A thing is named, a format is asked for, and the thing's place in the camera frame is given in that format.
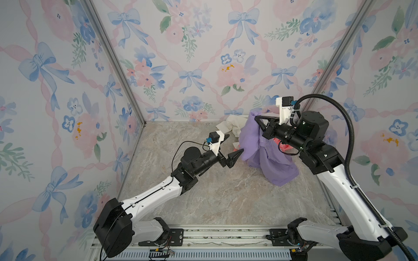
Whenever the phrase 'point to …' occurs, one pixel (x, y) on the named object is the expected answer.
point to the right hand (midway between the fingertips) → (256, 116)
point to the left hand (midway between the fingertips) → (236, 141)
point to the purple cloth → (268, 155)
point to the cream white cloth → (234, 123)
